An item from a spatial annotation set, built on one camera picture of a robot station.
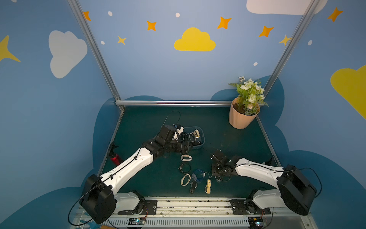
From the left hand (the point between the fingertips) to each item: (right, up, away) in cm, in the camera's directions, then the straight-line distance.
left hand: (188, 144), depth 78 cm
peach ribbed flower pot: (+35, +15, +21) cm, 43 cm away
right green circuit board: (+34, -39, -7) cm, 52 cm away
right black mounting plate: (+27, -27, -12) cm, 40 cm away
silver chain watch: (+18, -21, +6) cm, 28 cm away
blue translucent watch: (+6, -19, +7) cm, 21 cm away
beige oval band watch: (+3, +1, +23) cm, 23 cm away
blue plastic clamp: (-49, -39, -8) cm, 63 cm away
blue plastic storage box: (+1, +7, +24) cm, 25 cm away
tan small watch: (+6, +4, +23) cm, 25 cm away
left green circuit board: (-27, -38, -7) cm, 47 cm away
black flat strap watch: (+3, -24, +4) cm, 25 cm away
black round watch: (-2, -17, +10) cm, 20 cm away
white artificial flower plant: (+40, +30, +12) cm, 52 cm away
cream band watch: (-3, -21, +4) cm, 22 cm away
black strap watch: (+7, -2, +20) cm, 21 cm away
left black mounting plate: (-21, -33, -3) cm, 40 cm away
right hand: (+17, -17, +10) cm, 26 cm away
